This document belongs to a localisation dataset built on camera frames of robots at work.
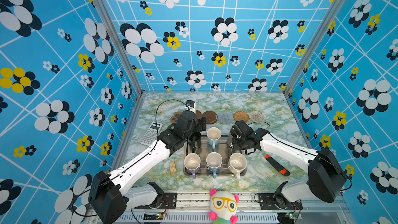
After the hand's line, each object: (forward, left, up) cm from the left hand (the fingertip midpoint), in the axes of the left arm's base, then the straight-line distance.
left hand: (200, 115), depth 77 cm
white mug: (-16, -21, -23) cm, 34 cm away
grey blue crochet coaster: (+16, -17, -23) cm, 33 cm away
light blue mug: (0, -8, -21) cm, 22 cm away
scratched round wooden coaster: (+15, -7, -22) cm, 28 cm away
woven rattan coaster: (+17, -27, -23) cm, 40 cm away
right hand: (-7, -20, -18) cm, 28 cm away
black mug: (-6, +3, -18) cm, 19 cm away
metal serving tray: (-4, -13, -29) cm, 32 cm away
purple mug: (-15, +4, -23) cm, 28 cm away
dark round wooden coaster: (+18, +2, -23) cm, 29 cm away
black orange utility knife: (-19, -43, -22) cm, 52 cm away
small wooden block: (-18, +15, -23) cm, 33 cm away
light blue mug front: (-15, -8, -22) cm, 28 cm away
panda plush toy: (-37, -10, -16) cm, 41 cm away
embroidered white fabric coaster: (+16, -38, -23) cm, 47 cm away
